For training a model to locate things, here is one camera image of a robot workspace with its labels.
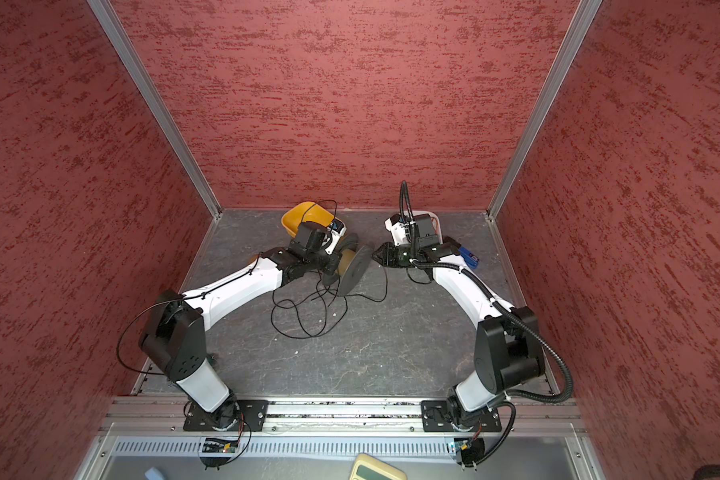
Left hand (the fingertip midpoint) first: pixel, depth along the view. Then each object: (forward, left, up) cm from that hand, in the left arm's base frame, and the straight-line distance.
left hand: (336, 257), depth 88 cm
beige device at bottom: (-50, -10, -12) cm, 52 cm away
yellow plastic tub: (+32, +14, -13) cm, 38 cm away
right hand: (-3, -11, +3) cm, 12 cm away
